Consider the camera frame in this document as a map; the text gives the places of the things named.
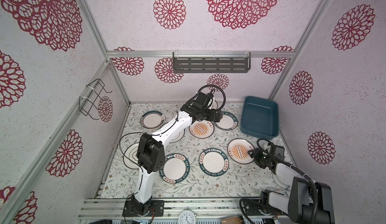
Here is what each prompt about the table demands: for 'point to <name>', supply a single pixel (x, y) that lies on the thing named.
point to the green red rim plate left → (153, 119)
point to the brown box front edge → (237, 220)
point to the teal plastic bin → (260, 117)
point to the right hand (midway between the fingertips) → (251, 152)
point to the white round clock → (187, 217)
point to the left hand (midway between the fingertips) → (214, 117)
